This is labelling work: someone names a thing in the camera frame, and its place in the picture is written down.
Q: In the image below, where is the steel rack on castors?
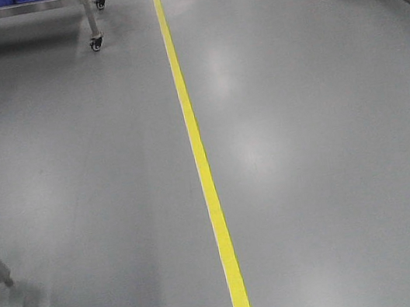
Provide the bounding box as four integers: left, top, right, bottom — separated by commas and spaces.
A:
0, 0, 117, 69

